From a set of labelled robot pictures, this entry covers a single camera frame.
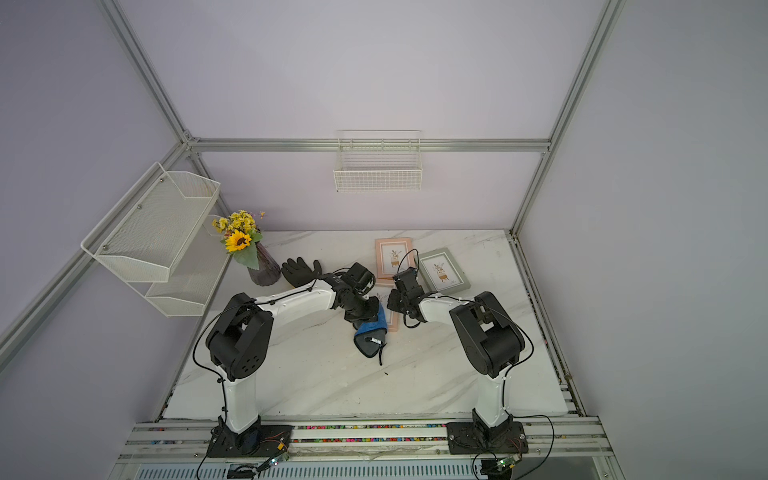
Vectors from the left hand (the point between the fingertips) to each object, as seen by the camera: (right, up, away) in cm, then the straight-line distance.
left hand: (375, 320), depth 91 cm
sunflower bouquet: (-39, +26, -5) cm, 47 cm away
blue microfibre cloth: (+2, -1, -2) cm, 2 cm away
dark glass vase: (-37, +15, +9) cm, 41 cm away
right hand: (+6, +3, +9) cm, 11 cm away
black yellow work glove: (-29, +14, +16) cm, 36 cm away
